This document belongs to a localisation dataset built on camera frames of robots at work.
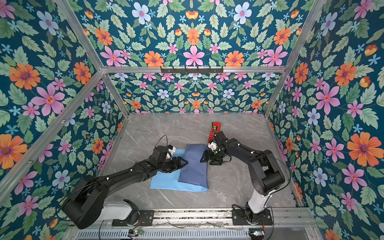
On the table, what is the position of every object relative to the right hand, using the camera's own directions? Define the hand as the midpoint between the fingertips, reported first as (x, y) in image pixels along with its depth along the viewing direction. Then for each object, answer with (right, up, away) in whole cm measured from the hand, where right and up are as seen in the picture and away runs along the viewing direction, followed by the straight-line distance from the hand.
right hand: (205, 161), depth 89 cm
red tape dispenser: (+8, +20, +15) cm, 27 cm away
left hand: (-11, +2, -6) cm, 13 cm away
